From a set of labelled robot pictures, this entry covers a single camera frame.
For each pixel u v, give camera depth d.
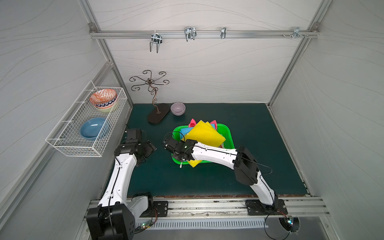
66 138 0.59
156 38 0.78
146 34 0.79
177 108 1.14
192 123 0.98
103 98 0.73
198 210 0.74
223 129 0.98
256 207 0.74
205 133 0.91
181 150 0.64
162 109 1.12
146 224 0.69
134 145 0.55
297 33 0.76
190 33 0.76
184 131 0.93
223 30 0.72
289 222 0.72
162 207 0.73
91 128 0.66
